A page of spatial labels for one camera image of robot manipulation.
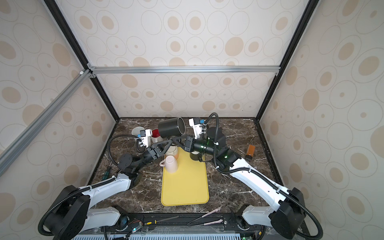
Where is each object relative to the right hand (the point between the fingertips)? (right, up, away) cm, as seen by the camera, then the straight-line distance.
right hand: (175, 140), depth 64 cm
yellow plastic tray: (+5, -27, +22) cm, 35 cm away
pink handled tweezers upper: (+14, -39, +11) cm, 42 cm away
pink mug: (-6, -14, +20) cm, 25 cm away
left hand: (-1, -2, -1) cm, 2 cm away
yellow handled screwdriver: (-11, -41, +10) cm, 43 cm away
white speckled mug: (-32, +5, +38) cm, 50 cm away
